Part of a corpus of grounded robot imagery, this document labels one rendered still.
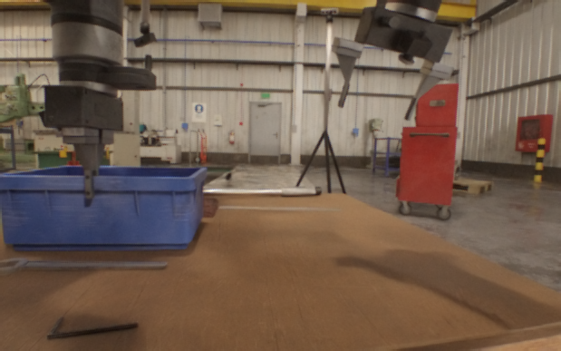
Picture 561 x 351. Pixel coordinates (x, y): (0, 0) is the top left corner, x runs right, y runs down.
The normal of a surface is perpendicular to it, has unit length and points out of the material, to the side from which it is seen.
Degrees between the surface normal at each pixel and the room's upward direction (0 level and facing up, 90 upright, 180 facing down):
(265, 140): 90
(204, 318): 0
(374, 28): 114
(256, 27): 90
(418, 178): 90
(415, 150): 90
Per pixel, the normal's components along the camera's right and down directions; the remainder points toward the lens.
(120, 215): 0.15, 0.11
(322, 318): 0.03, -0.99
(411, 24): 0.11, 0.50
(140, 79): 0.52, 0.11
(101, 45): 0.80, 0.08
